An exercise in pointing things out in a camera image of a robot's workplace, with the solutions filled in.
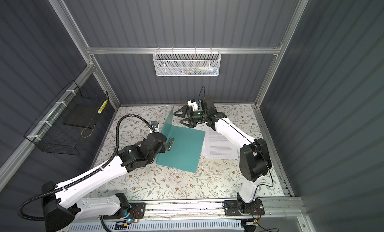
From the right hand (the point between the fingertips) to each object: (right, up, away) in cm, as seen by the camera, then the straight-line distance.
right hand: (177, 120), depth 78 cm
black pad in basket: (-51, +3, 0) cm, 51 cm away
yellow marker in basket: (-42, +7, +4) cm, 43 cm away
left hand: (-8, -9, -3) cm, 13 cm away
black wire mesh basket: (-55, -4, -5) cm, 55 cm away
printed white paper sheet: (+22, -17, +19) cm, 34 cm away
